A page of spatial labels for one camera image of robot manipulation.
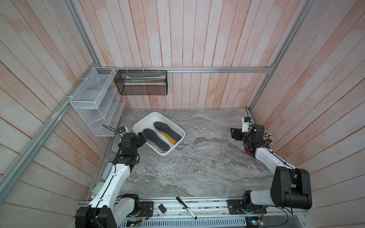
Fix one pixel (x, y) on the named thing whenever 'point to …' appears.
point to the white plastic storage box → (160, 118)
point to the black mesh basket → (142, 82)
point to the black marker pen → (187, 207)
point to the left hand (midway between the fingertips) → (135, 137)
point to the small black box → (162, 208)
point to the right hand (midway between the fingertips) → (236, 127)
